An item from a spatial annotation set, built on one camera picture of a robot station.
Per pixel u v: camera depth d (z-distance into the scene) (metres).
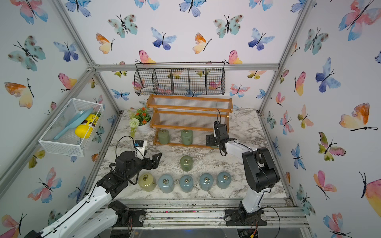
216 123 0.87
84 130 0.70
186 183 0.77
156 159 0.72
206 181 0.77
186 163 0.85
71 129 0.69
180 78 0.98
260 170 0.48
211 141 0.88
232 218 0.73
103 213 0.60
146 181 0.77
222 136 0.75
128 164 0.58
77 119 0.68
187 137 0.96
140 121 0.98
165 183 0.77
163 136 0.96
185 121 1.14
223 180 0.79
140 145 0.67
